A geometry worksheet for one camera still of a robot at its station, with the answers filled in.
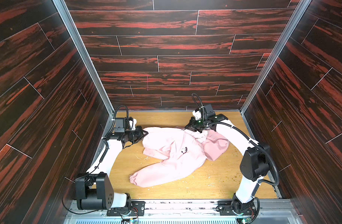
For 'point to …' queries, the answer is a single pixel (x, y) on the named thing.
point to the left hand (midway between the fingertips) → (148, 132)
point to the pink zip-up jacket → (182, 150)
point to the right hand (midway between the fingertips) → (187, 125)
